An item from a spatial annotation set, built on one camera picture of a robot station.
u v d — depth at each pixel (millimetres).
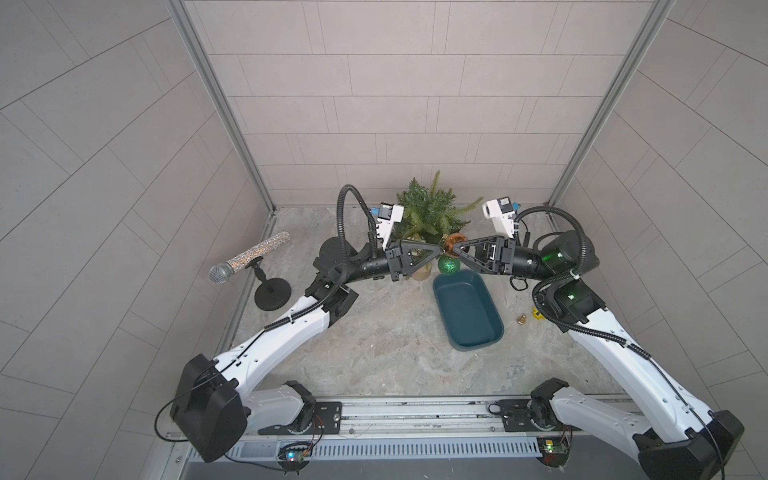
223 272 698
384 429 704
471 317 870
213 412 370
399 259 543
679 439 369
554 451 680
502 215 527
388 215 542
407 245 545
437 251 557
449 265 712
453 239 526
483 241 498
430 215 732
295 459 634
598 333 444
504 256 488
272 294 892
